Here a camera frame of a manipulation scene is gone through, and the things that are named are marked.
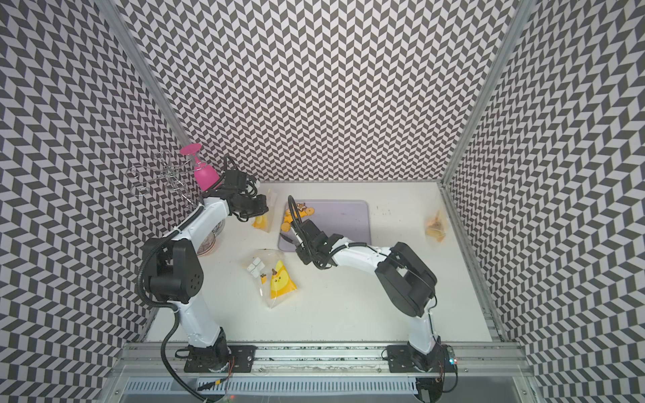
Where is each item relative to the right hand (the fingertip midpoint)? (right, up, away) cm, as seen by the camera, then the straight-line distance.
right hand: (306, 249), depth 91 cm
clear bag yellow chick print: (-11, -9, -7) cm, 16 cm away
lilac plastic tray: (+17, +10, +14) cm, 24 cm away
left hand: (-15, +15, +2) cm, 21 cm away
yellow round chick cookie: (-10, +7, +11) cm, 16 cm away
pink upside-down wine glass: (-39, +28, +2) cm, 48 cm away
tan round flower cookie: (-1, +14, +18) cm, 23 cm away
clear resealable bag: (+51, +8, +9) cm, 53 cm away
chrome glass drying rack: (-55, +28, +2) cm, 61 cm away
